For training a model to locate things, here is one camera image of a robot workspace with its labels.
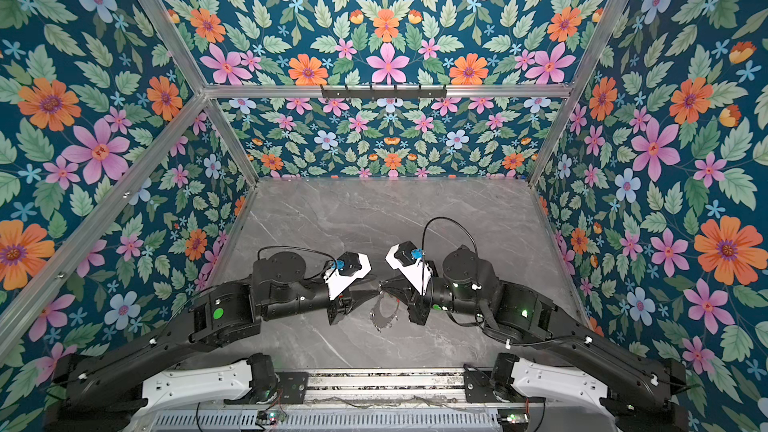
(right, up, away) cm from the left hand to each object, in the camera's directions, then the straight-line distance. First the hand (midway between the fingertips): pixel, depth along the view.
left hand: (379, 283), depth 55 cm
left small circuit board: (-28, -36, +16) cm, 48 cm away
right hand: (+1, 0, +2) cm, 2 cm away
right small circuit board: (+31, -37, +16) cm, 50 cm away
